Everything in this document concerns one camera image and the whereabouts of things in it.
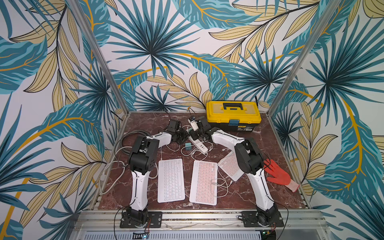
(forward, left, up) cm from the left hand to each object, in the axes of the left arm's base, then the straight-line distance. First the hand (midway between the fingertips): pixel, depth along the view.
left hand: (190, 136), depth 102 cm
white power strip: (-7, -7, 0) cm, 10 cm away
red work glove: (-25, -54, -3) cm, 60 cm away
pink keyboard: (-30, -9, -3) cm, 32 cm away
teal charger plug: (-9, +1, -1) cm, 9 cm away
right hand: (+3, -1, +3) cm, 4 cm away
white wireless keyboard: (-32, +10, -2) cm, 33 cm away
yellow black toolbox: (+6, -27, +15) cm, 32 cm away
